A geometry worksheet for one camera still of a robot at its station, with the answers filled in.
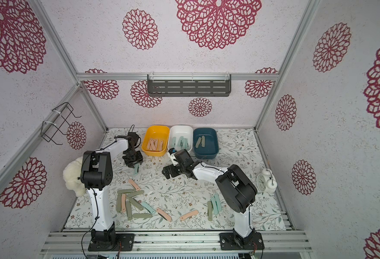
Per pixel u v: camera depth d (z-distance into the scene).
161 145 1.09
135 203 0.85
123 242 0.73
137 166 1.00
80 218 0.81
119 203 0.85
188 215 0.82
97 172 0.57
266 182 0.82
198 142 1.12
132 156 0.88
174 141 1.13
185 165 0.73
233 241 0.66
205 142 1.13
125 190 0.91
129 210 0.83
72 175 0.74
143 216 0.81
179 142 1.13
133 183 0.93
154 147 1.09
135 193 0.90
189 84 0.94
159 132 1.17
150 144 1.09
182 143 1.10
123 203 0.85
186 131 1.17
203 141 1.13
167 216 0.81
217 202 0.86
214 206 0.84
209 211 0.83
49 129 0.73
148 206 0.85
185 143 1.11
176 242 0.75
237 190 0.53
